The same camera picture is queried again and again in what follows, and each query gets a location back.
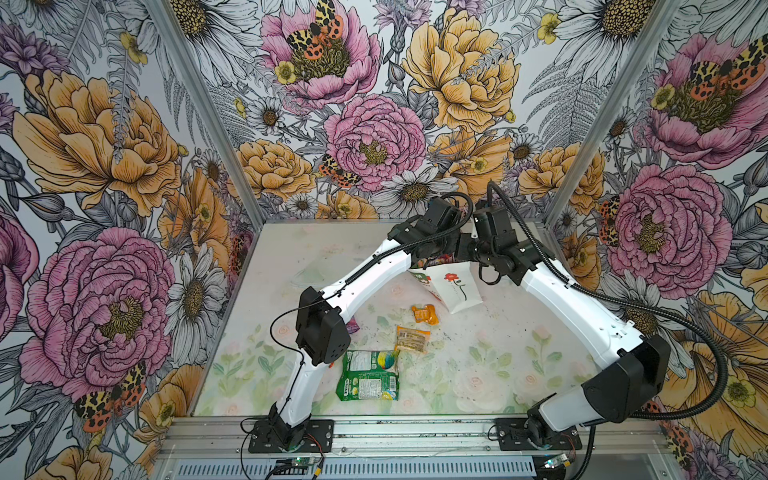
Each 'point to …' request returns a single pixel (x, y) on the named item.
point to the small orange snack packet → (425, 314)
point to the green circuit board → (294, 466)
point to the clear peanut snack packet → (410, 339)
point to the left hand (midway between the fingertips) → (455, 248)
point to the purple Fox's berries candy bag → (352, 326)
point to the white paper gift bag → (453, 284)
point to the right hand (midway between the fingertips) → (461, 251)
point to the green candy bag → (369, 375)
